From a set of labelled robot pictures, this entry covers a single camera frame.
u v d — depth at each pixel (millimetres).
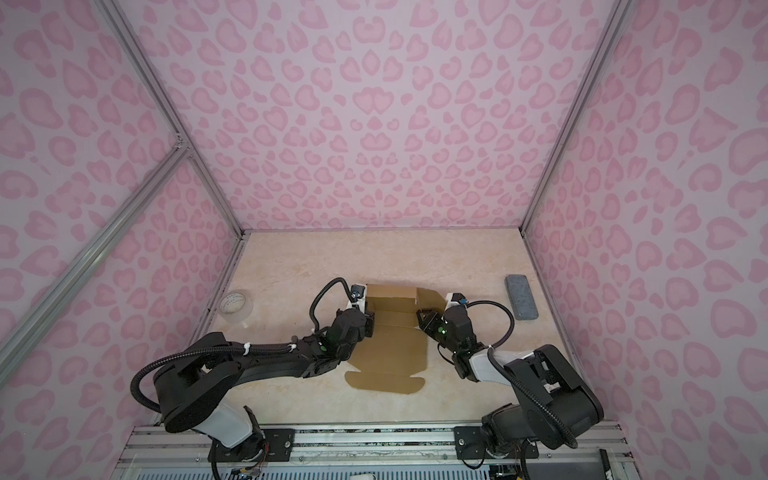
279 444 733
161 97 819
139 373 410
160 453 735
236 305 996
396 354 892
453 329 690
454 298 836
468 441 734
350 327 644
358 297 733
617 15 693
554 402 434
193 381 461
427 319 834
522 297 977
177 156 877
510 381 459
